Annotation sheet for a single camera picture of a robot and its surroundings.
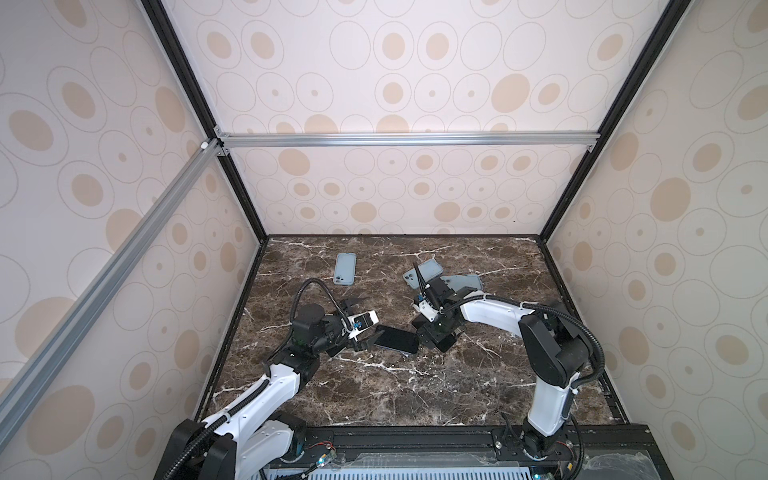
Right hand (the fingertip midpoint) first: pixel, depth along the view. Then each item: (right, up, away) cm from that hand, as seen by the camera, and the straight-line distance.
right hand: (434, 332), depth 95 cm
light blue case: (-31, +20, +15) cm, 40 cm away
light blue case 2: (+1, +19, +16) cm, 25 cm away
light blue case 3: (+11, +16, +12) cm, 23 cm away
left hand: (-17, +10, -18) cm, 26 cm away
